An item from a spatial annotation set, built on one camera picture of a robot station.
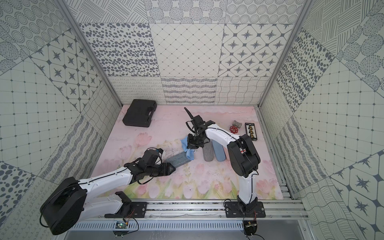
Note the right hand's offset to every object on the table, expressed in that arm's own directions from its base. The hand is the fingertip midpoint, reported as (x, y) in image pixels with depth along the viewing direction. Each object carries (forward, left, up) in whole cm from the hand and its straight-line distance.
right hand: (189, 148), depth 89 cm
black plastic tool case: (+30, +39, -1) cm, 50 cm away
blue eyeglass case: (+1, -19, -5) cm, 20 cm away
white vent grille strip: (-38, +14, -7) cm, 41 cm away
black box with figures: (+18, -43, -6) cm, 47 cm away
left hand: (-14, +8, -2) cm, 16 cm away
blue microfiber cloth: (-3, -1, 0) cm, 3 cm away
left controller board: (-38, +32, -8) cm, 50 cm away
